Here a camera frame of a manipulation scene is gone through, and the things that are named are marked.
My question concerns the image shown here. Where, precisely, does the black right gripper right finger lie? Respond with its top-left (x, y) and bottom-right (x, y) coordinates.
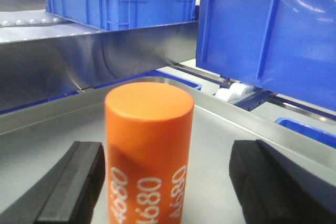
top-left (229, 139), bottom-right (336, 224)

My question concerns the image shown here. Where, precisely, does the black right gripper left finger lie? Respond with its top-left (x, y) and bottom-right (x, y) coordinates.
top-left (0, 141), bottom-right (106, 224)

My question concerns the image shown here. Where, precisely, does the orange cylinder capacitor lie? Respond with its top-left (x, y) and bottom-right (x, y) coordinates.
top-left (104, 81), bottom-right (195, 224)

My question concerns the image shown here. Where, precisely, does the white rack roller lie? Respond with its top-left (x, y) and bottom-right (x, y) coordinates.
top-left (215, 88), bottom-right (232, 102)
top-left (228, 82), bottom-right (254, 99)

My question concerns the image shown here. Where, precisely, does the large smooth blue plastic bin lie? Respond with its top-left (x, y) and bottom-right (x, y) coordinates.
top-left (196, 0), bottom-right (336, 112)

